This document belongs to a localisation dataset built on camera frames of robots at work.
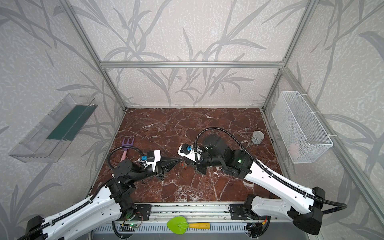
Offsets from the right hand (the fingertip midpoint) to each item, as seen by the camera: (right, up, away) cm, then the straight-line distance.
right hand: (186, 154), depth 64 cm
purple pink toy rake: (-43, -5, +32) cm, 53 cm away
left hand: (-2, 0, -5) cm, 5 cm away
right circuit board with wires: (+33, -39, +8) cm, 52 cm away
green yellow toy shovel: (-4, -34, +5) cm, 35 cm away
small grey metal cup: (+43, +4, +33) cm, 54 cm away
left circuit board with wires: (-26, -35, +7) cm, 44 cm away
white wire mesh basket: (+50, +8, -3) cm, 50 cm away
